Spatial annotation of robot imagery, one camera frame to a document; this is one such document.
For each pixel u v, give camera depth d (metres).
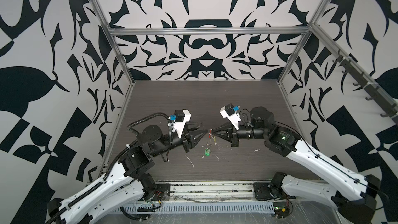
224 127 0.58
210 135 0.62
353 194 0.39
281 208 0.71
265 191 0.74
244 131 0.55
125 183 0.46
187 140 0.50
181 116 0.49
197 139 0.56
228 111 0.54
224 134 0.60
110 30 0.91
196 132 0.53
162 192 0.74
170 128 0.48
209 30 0.89
